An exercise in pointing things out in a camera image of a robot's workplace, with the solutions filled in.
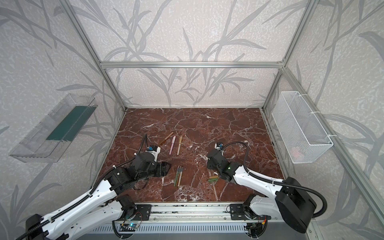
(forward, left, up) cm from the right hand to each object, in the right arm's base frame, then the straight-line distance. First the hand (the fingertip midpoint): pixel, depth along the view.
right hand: (210, 154), depth 87 cm
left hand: (-8, +22, +7) cm, 24 cm away
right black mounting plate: (-28, -12, -7) cm, 32 cm away
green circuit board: (-34, +41, -8) cm, 54 cm away
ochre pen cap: (-11, -2, -8) cm, 13 cm away
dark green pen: (-10, +20, -7) cm, 23 cm away
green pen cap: (-12, -1, -8) cm, 15 cm away
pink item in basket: (-6, -42, +13) cm, 44 cm away
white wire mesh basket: (-7, -37, +28) cm, 47 cm away
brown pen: (+16, +30, -7) cm, 35 cm away
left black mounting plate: (-28, +34, -6) cm, 44 cm away
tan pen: (+12, +20, -7) cm, 25 cm away
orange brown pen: (-8, +18, -6) cm, 20 cm away
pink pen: (+11, +25, -7) cm, 28 cm away
